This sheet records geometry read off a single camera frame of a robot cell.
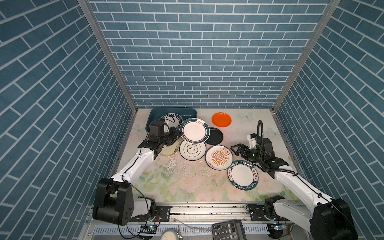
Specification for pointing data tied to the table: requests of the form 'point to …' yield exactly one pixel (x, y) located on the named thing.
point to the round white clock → (170, 234)
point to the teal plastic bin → (155, 113)
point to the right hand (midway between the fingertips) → (234, 148)
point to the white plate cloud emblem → (193, 152)
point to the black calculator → (229, 230)
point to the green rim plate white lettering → (242, 175)
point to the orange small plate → (221, 119)
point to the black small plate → (216, 136)
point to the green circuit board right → (278, 227)
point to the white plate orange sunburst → (218, 157)
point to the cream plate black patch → (170, 150)
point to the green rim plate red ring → (194, 130)
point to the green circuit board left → (150, 229)
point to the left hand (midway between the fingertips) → (183, 131)
